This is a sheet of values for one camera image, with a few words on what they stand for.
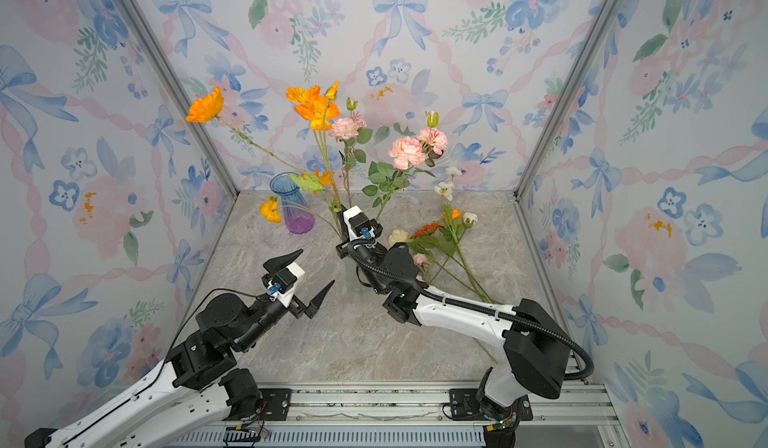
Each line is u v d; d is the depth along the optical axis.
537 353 0.42
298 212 1.04
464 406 0.73
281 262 0.59
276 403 0.74
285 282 0.49
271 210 0.80
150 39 0.78
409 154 0.61
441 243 1.03
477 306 0.48
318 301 0.58
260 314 0.57
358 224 0.51
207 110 0.39
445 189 1.07
